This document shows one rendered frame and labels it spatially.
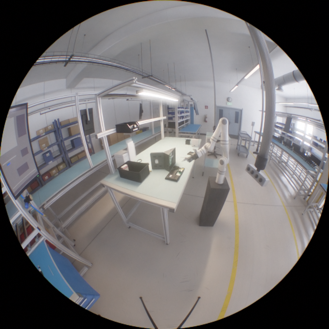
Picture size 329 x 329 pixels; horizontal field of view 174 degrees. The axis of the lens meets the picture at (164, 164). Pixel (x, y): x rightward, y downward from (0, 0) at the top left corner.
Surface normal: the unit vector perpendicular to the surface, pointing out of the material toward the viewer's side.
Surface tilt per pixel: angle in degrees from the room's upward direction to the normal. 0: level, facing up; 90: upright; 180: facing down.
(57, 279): 0
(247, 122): 90
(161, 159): 90
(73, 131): 90
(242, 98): 90
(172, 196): 0
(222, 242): 0
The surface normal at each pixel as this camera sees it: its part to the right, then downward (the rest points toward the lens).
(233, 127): -0.39, 0.45
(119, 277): -0.06, -0.88
